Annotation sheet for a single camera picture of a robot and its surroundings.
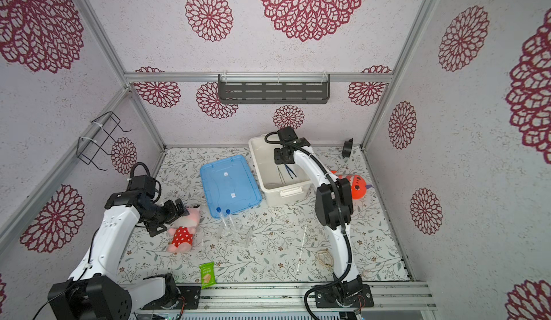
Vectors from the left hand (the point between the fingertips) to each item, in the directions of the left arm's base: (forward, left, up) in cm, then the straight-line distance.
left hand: (179, 223), depth 79 cm
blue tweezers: (+36, -42, -12) cm, 57 cm away
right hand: (+32, -39, +2) cm, 51 cm away
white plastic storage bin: (+26, -39, -13) cm, 48 cm away
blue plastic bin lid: (+25, -15, -12) cm, 32 cm away
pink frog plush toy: (0, +1, -7) cm, 7 cm away
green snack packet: (-15, -11, -11) cm, 22 cm away
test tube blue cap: (+3, -18, +3) cm, 19 cm away
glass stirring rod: (-7, -45, -13) cm, 48 cm away
